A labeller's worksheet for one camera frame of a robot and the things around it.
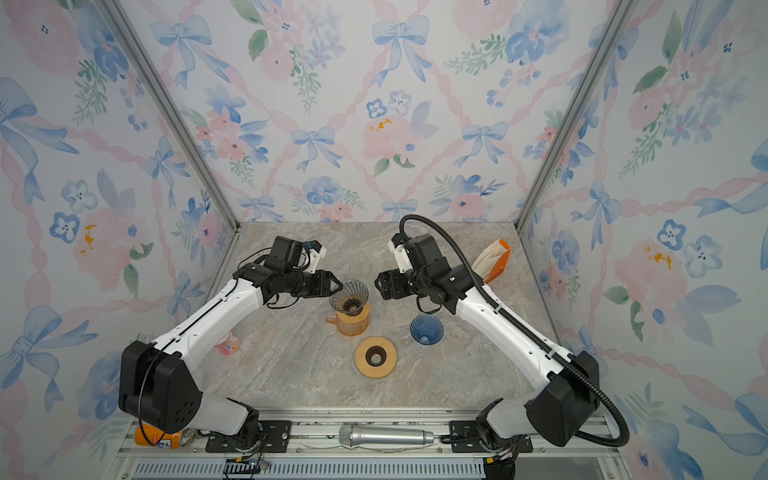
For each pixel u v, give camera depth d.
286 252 0.65
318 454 0.72
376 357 0.88
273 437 0.74
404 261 0.68
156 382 0.44
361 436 0.72
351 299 0.86
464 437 0.73
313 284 0.73
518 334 0.45
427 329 0.89
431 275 0.57
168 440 0.69
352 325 0.92
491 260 1.01
